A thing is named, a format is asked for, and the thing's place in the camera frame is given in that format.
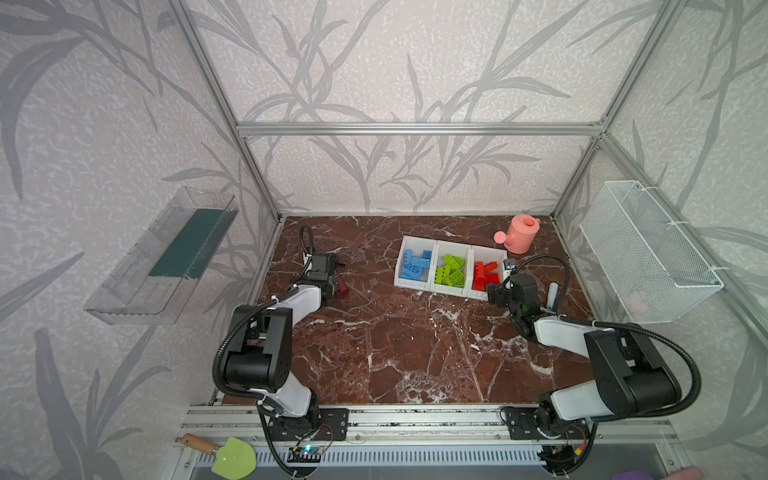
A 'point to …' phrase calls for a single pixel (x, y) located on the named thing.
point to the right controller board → (558, 458)
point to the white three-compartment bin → (452, 268)
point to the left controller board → (305, 454)
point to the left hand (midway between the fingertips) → (316, 270)
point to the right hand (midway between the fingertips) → (508, 273)
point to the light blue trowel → (552, 292)
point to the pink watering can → (521, 234)
